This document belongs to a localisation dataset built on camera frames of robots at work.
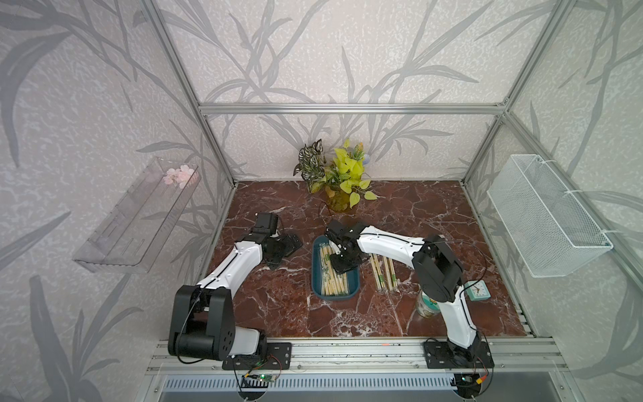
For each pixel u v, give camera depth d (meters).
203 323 0.42
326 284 0.87
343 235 0.69
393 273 0.90
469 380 0.74
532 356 0.75
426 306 0.76
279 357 0.74
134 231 0.68
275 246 0.77
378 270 0.91
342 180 0.92
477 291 0.85
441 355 0.72
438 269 0.52
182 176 0.76
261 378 0.71
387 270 0.91
